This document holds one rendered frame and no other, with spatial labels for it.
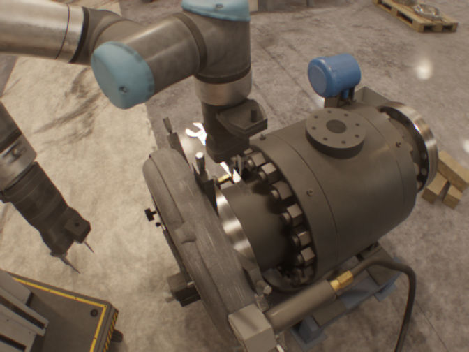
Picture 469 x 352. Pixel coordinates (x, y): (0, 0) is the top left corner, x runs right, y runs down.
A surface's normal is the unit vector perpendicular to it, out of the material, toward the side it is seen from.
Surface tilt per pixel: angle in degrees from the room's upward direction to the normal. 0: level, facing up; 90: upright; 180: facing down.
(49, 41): 102
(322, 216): 44
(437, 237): 0
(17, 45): 116
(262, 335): 67
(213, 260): 37
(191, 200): 12
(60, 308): 0
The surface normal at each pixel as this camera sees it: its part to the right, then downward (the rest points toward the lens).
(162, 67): 0.62, 0.40
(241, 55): 0.68, 0.56
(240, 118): -0.04, -0.61
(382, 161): 0.18, -0.22
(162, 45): 0.45, 0.01
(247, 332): -0.25, -0.86
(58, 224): 0.83, -0.18
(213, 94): -0.22, 0.77
